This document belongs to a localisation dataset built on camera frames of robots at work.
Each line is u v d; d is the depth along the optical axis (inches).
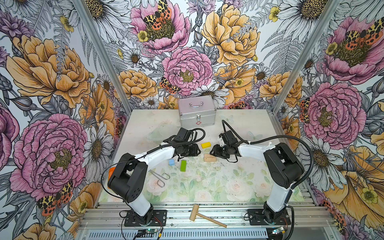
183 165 36.3
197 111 39.5
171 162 35.6
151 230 28.0
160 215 29.9
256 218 29.1
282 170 19.5
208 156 37.4
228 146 32.2
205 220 29.2
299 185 19.9
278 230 28.2
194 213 29.3
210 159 37.0
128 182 17.8
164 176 35.0
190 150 31.3
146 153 20.7
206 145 40.0
